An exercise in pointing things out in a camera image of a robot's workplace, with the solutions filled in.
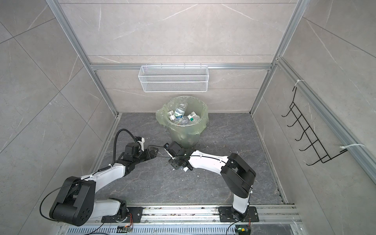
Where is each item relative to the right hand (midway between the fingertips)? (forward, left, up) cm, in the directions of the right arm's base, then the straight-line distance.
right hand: (175, 157), depth 88 cm
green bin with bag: (+18, -7, +17) cm, 26 cm away
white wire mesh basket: (+48, +3, +24) cm, 54 cm away
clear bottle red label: (+21, +2, +15) cm, 26 cm away
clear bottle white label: (+25, -3, +15) cm, 29 cm away
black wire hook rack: (-10, -65, +25) cm, 70 cm away
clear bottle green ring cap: (+17, -12, +18) cm, 27 cm away
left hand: (+6, +14, +2) cm, 16 cm away
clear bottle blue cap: (+14, -5, +18) cm, 23 cm away
